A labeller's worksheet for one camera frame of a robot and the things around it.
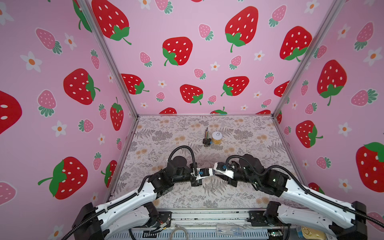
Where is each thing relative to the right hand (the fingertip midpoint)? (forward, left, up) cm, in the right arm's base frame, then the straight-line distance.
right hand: (216, 169), depth 69 cm
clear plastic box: (-21, -9, -20) cm, 30 cm away
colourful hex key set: (+30, +6, -19) cm, 36 cm away
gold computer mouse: (-18, -44, -17) cm, 50 cm away
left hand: (-1, +3, 0) cm, 3 cm away
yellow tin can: (+31, 0, -15) cm, 35 cm away
